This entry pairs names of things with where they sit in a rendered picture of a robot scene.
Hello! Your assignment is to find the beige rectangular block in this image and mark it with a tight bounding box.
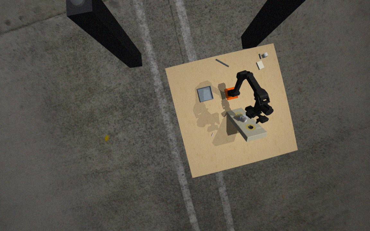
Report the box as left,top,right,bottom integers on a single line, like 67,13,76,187
256,61,264,70

